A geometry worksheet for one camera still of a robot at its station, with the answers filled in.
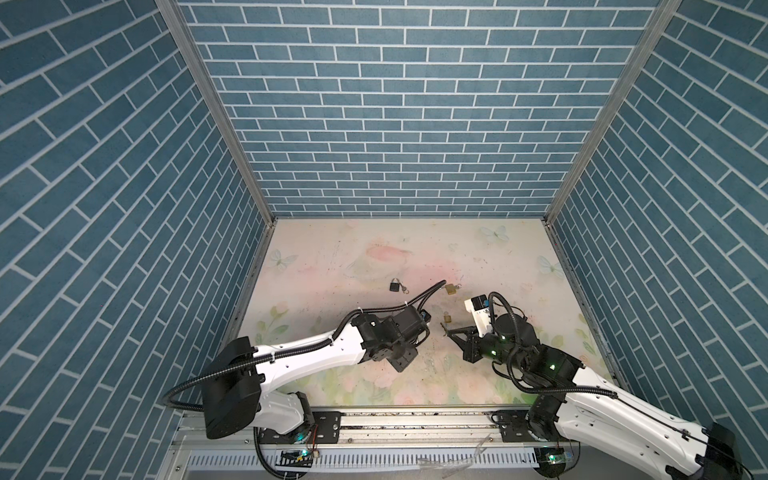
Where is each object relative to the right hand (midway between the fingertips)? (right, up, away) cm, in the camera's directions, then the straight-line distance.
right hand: (446, 331), depth 75 cm
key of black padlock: (-10, +7, +26) cm, 29 cm away
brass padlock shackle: (+6, +7, +27) cm, 29 cm away
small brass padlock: (+3, -1, +19) cm, 19 cm away
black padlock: (-14, +8, +26) cm, 31 cm away
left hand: (-10, -7, +4) cm, 12 cm away
